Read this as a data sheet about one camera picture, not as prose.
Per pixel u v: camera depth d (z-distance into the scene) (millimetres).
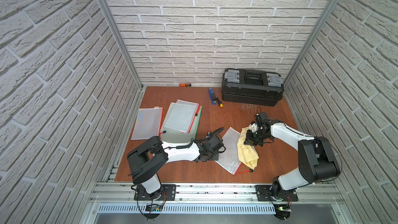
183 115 1037
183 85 1215
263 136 757
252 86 996
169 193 735
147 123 990
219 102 1078
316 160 448
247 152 842
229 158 850
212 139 685
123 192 755
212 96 1109
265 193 741
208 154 672
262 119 758
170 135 945
